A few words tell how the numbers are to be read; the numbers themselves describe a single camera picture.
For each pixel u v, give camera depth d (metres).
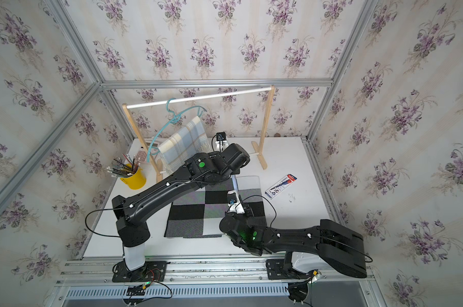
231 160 0.50
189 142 0.89
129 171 0.93
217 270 0.75
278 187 0.96
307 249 0.45
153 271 0.73
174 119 1.18
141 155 1.11
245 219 0.68
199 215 0.87
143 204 0.44
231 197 0.66
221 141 0.59
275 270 0.73
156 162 1.08
